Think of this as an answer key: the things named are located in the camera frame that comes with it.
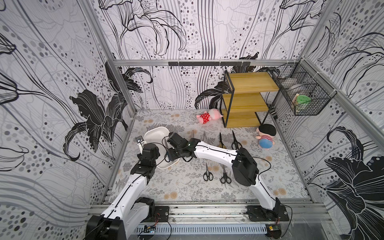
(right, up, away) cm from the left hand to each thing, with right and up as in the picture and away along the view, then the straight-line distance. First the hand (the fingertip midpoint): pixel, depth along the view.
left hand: (152, 148), depth 85 cm
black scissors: (+52, 0, +13) cm, 54 cm away
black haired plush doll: (+71, +8, +11) cm, 72 cm away
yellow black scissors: (+42, 0, +13) cm, 44 cm away
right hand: (+11, -3, +3) cm, 12 cm away
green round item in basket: (+83, +28, -5) cm, 88 cm away
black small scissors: (+32, -16, +1) cm, 36 cm away
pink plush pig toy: (+38, +21, +22) cm, 49 cm away
